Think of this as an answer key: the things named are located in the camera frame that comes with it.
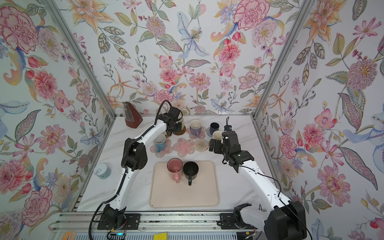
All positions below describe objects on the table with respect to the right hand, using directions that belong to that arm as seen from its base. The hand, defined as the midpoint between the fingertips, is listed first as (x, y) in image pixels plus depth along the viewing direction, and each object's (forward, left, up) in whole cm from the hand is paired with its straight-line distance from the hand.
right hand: (218, 141), depth 83 cm
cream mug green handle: (+16, +22, -1) cm, 27 cm away
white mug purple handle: (+23, +13, -14) cm, 30 cm away
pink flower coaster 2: (+17, +9, -17) cm, 26 cm away
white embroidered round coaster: (+10, +9, -18) cm, 22 cm away
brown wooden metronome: (+25, +59, -8) cm, 64 cm away
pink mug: (-10, +24, -14) cm, 29 cm away
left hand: (+18, +24, -11) cm, 32 cm away
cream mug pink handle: (+13, -2, -10) cm, 16 cm away
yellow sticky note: (-43, +27, -15) cm, 53 cm away
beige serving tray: (-22, +29, -19) cm, 42 cm away
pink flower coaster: (+8, +21, -19) cm, 29 cm away
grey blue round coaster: (+21, +3, -18) cm, 28 cm away
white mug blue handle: (+5, +35, -7) cm, 36 cm away
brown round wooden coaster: (+20, +24, -17) cm, 35 cm away
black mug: (-11, +15, -13) cm, 23 cm away
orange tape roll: (-44, +72, -16) cm, 86 cm away
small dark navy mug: (+20, 0, -11) cm, 23 cm away
